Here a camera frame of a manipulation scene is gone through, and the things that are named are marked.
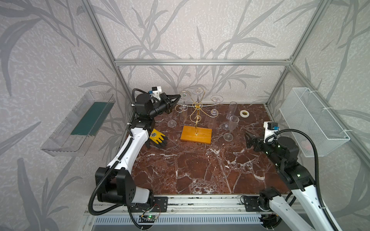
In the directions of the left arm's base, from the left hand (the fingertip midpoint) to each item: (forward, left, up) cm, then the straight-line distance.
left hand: (181, 97), depth 69 cm
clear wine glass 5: (+6, -19, -7) cm, 21 cm away
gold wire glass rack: (+3, -9, -37) cm, 38 cm away
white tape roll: (+23, -48, -39) cm, 66 cm away
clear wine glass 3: (+7, -34, -30) cm, 46 cm away
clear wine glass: (+13, +10, -40) cm, 43 cm away
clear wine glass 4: (+12, -9, -6) cm, 16 cm away
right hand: (-12, -36, -11) cm, 40 cm away
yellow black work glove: (-2, +18, -37) cm, 42 cm away
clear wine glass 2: (+10, -31, -20) cm, 39 cm away
